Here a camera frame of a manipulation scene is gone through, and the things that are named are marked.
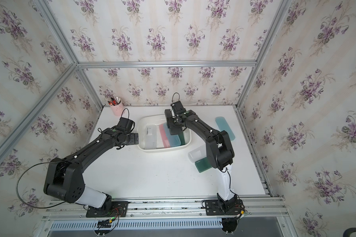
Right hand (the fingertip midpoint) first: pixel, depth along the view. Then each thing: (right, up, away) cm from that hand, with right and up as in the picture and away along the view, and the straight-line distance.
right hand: (176, 122), depth 95 cm
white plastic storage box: (-14, +2, +12) cm, 19 cm away
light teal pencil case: (-1, -12, +1) cm, 12 cm away
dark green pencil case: (+4, -10, +3) cm, 11 cm away
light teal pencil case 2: (+35, -3, +12) cm, 37 cm away
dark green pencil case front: (+16, -26, -7) cm, 31 cm away
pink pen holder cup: (-43, +9, +13) cm, 46 cm away
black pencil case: (-1, -4, -9) cm, 10 cm away
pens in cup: (-46, +15, +13) cm, 50 cm away
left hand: (-27, -11, -6) cm, 30 cm away
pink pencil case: (-7, -12, +3) cm, 14 cm away
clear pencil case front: (+14, -20, -4) cm, 25 cm away
